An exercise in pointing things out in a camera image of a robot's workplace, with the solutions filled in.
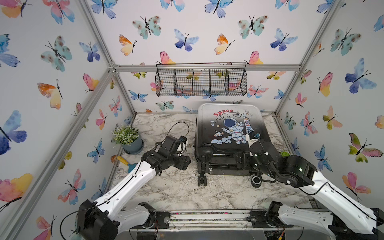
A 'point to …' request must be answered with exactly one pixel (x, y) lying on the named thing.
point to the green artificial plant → (125, 134)
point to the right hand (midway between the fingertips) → (242, 154)
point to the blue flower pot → (134, 148)
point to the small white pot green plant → (284, 154)
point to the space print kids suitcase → (221, 130)
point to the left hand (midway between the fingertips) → (185, 157)
